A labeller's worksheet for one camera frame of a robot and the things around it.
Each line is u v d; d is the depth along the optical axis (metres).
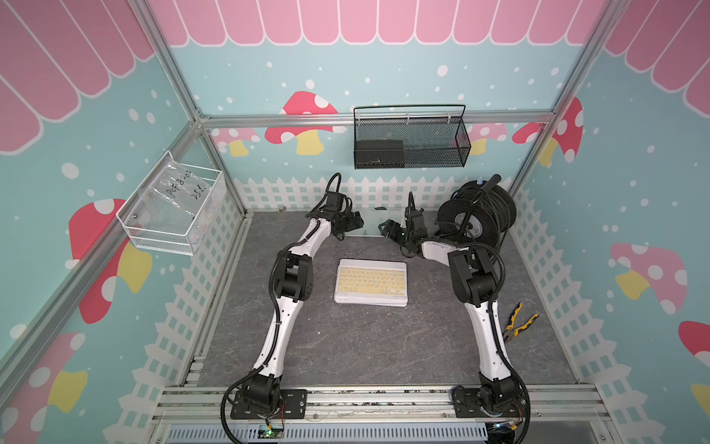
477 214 0.89
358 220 1.05
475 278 0.64
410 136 0.94
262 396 0.65
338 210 0.93
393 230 1.00
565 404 0.76
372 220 1.15
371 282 0.95
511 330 0.86
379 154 0.94
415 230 0.89
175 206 0.71
